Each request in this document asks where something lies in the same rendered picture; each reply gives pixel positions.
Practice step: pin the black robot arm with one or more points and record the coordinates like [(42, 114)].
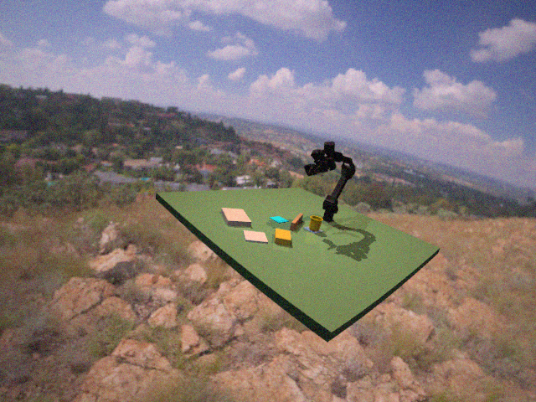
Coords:
[(330, 204)]

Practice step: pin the pale pink flat square tile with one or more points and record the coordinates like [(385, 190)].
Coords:
[(256, 237)]

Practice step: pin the yellow cup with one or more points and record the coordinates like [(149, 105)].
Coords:
[(315, 223)]

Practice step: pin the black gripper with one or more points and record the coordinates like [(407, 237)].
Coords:
[(321, 166)]

